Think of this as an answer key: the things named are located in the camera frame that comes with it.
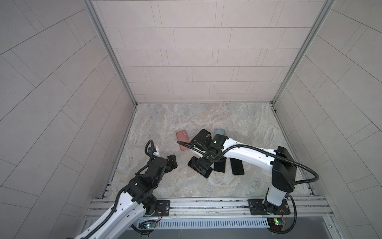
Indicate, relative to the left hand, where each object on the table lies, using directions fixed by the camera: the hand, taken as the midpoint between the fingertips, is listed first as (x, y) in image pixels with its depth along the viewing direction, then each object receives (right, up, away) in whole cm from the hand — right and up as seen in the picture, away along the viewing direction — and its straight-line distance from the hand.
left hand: (173, 157), depth 78 cm
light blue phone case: (+28, +11, +22) cm, 37 cm away
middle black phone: (+26, -7, +5) cm, 27 cm away
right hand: (+16, -5, -1) cm, 16 cm away
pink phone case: (+3, +8, +20) cm, 21 cm away
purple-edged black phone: (+10, -5, +10) cm, 15 cm away
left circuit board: (-8, -26, -14) cm, 30 cm away
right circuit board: (+51, -27, -10) cm, 59 cm away
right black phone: (+35, -7, +5) cm, 36 cm away
